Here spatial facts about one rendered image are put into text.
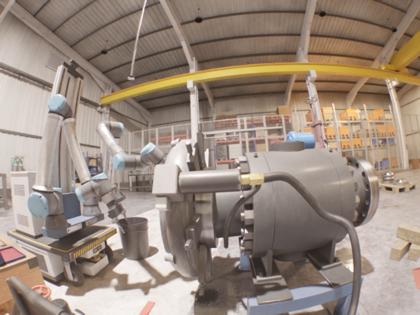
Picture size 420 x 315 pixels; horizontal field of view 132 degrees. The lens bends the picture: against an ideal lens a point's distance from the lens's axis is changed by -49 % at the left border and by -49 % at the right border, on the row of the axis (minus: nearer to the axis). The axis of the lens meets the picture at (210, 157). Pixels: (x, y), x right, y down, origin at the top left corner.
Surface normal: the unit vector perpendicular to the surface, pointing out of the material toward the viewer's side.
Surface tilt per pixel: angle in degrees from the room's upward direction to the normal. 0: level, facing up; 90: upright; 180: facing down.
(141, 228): 93
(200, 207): 79
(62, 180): 90
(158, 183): 67
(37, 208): 95
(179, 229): 91
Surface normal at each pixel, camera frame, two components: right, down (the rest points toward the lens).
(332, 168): -0.11, -0.65
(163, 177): -0.11, -0.45
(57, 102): 0.42, -0.22
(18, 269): 0.99, -0.07
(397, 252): -0.99, 0.04
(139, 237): 0.65, -0.04
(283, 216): -0.10, -0.06
